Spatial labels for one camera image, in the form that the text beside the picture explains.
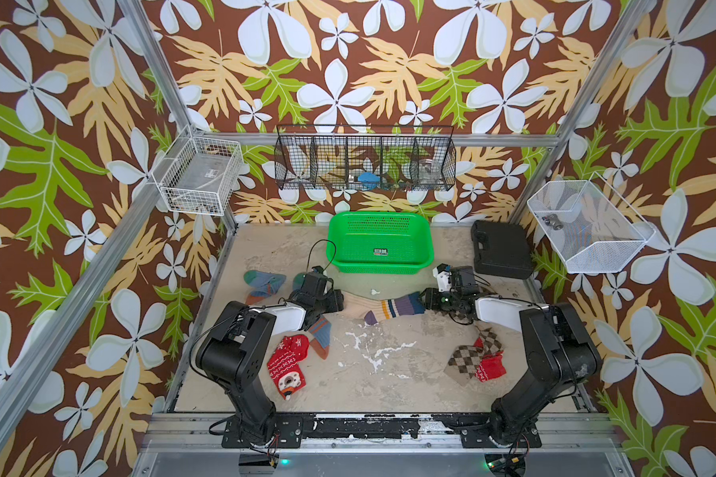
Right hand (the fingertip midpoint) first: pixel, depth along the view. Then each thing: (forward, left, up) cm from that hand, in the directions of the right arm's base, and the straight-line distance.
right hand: (420, 296), depth 97 cm
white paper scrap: (+4, +16, -3) cm, 16 cm away
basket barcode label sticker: (+21, +12, -2) cm, 24 cm away
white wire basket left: (+21, +67, +33) cm, 78 cm away
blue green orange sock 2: (-12, +33, -1) cm, 35 cm away
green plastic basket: (+26, +12, -2) cm, 29 cm away
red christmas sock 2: (-22, +42, -2) cm, 47 cm away
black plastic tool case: (+19, -32, +1) cm, 38 cm away
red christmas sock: (-22, -18, -2) cm, 28 cm away
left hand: (+1, +28, 0) cm, 28 cm away
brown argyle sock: (-21, -10, -1) cm, 23 cm away
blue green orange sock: (+5, +54, -1) cm, 54 cm away
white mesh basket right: (+7, -45, +25) cm, 52 cm away
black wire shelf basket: (+37, +18, +28) cm, 50 cm away
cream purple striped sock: (-3, +21, -1) cm, 21 cm away
